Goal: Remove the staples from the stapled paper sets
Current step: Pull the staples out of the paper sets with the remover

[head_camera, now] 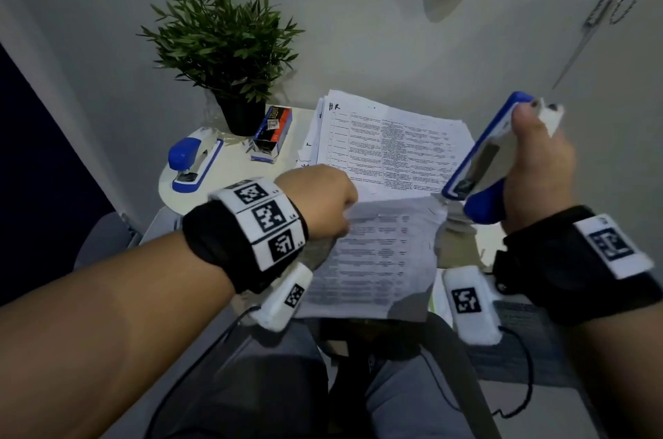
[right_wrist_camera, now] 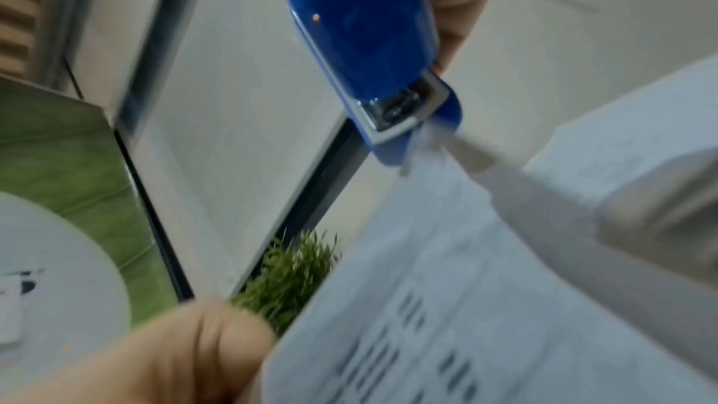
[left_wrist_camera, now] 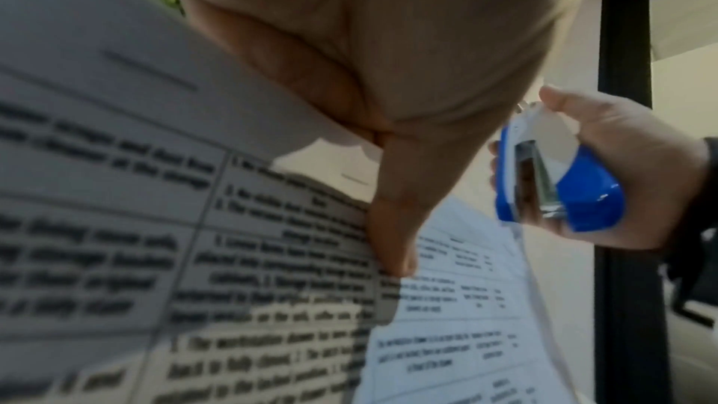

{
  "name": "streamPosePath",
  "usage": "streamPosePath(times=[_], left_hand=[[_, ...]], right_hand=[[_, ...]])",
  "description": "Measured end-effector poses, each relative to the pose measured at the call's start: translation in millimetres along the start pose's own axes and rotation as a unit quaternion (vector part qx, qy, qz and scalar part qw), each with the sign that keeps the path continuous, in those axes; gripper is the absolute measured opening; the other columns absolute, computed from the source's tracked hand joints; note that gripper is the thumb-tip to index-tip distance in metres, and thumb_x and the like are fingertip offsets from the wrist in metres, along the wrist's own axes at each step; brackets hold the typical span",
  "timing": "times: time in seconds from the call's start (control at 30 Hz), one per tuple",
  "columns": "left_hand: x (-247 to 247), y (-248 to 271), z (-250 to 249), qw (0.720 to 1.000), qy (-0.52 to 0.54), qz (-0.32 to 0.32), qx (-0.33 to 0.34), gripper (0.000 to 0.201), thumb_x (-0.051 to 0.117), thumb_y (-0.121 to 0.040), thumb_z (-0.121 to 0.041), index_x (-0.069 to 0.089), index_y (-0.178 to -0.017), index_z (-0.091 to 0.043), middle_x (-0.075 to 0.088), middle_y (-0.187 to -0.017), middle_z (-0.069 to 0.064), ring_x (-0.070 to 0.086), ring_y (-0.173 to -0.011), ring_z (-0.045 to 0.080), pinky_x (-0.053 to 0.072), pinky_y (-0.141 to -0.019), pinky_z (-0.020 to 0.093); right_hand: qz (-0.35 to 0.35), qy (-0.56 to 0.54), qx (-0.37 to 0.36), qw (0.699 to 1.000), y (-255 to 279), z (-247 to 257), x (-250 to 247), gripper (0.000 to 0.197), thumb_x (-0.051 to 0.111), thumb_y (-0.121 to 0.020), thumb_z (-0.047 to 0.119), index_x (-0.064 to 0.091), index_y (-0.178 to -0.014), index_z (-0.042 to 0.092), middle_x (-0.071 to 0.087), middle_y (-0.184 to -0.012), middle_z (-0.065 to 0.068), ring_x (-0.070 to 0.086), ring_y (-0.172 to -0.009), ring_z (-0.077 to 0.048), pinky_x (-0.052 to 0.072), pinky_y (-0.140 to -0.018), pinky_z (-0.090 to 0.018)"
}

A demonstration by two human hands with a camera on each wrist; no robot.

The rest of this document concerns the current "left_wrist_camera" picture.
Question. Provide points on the printed paper bundle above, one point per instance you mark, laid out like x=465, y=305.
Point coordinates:
x=140, y=238

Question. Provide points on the person's right hand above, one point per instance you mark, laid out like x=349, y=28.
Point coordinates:
x=634, y=158

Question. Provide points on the blue white stapler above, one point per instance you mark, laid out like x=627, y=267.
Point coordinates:
x=589, y=198

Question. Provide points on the person's left hand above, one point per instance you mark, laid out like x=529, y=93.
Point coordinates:
x=392, y=38

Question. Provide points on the black metal frame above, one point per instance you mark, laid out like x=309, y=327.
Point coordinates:
x=625, y=47

